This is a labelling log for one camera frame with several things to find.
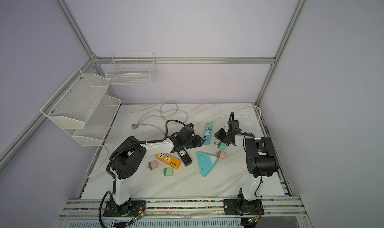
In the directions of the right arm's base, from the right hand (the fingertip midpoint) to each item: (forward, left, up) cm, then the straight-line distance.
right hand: (216, 133), depth 99 cm
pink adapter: (-22, +38, +1) cm, 44 cm away
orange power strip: (-19, +30, -1) cm, 35 cm away
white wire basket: (+29, +56, +30) cm, 70 cm away
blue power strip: (+2, +6, -1) cm, 6 cm away
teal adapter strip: (+5, +4, +3) cm, 7 cm away
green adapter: (-25, +29, -1) cm, 38 cm away
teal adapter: (-8, -3, -2) cm, 9 cm away
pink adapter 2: (-14, -2, -2) cm, 15 cm away
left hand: (-8, +9, +2) cm, 12 cm away
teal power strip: (-20, +7, 0) cm, 21 cm away
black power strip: (-17, +19, -1) cm, 26 cm away
